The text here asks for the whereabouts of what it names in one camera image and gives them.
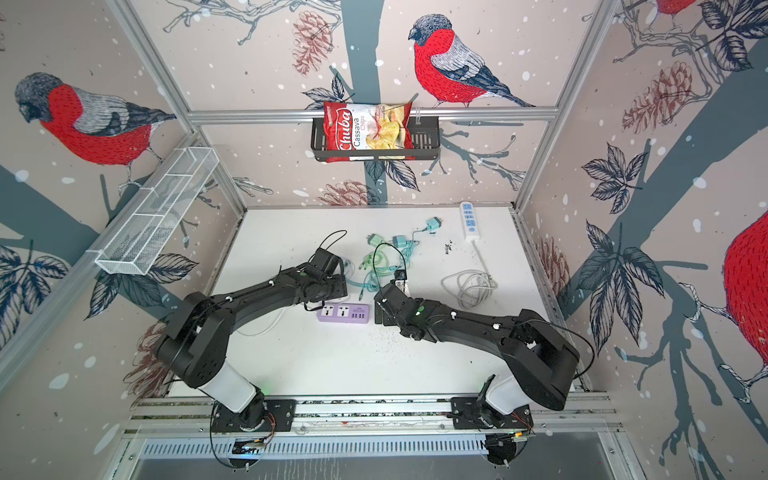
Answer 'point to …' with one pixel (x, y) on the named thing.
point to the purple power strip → (344, 313)
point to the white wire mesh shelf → (158, 212)
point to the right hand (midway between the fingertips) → (387, 312)
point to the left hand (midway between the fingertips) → (339, 288)
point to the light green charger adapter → (374, 239)
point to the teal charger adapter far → (434, 223)
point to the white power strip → (470, 225)
